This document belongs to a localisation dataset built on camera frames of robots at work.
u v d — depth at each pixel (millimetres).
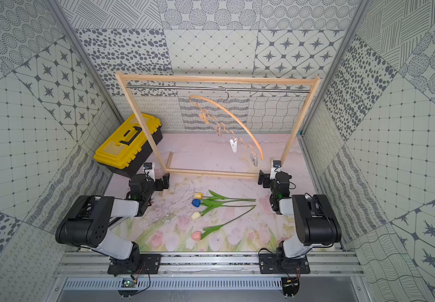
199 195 909
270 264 740
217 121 1177
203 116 784
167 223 856
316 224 451
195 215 859
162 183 866
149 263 736
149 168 819
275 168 811
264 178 862
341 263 781
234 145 733
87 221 458
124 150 903
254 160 714
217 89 566
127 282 716
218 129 752
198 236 793
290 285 723
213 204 878
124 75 543
